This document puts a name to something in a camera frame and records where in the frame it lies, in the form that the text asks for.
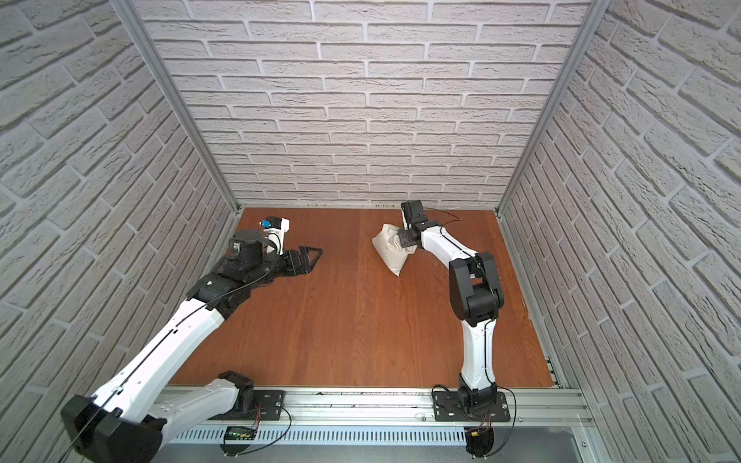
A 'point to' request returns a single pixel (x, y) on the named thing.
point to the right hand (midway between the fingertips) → (400, 233)
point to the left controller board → (237, 439)
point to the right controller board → (479, 440)
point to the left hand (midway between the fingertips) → (308, 244)
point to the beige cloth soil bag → (388, 246)
